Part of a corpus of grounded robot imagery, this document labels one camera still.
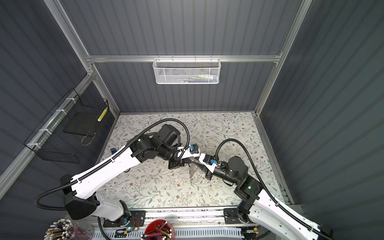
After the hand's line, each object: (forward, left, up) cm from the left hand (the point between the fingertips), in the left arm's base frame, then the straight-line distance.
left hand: (190, 159), depth 67 cm
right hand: (-1, -3, +1) cm, 4 cm away
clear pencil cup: (-22, +49, -8) cm, 55 cm away
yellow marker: (+29, +48, +2) cm, 56 cm away
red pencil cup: (-24, +15, -17) cm, 33 cm away
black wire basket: (+16, +60, +3) cm, 62 cm away
